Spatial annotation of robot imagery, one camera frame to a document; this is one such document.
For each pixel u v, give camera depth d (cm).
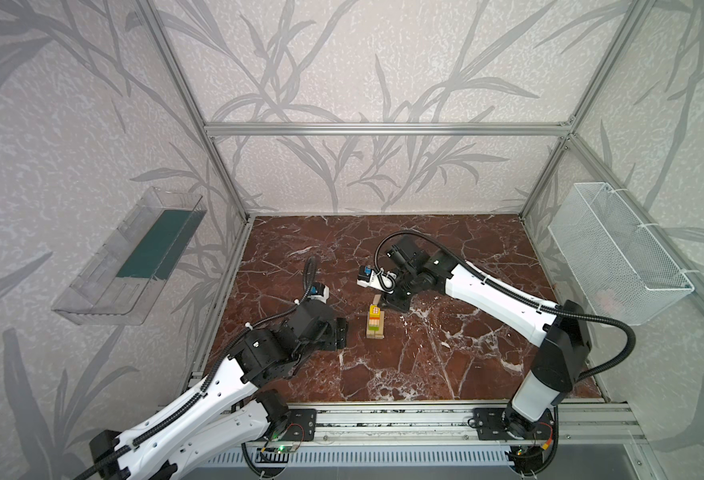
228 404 45
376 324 84
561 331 44
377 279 68
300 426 72
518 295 48
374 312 83
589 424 75
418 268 60
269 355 48
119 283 64
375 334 87
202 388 43
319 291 63
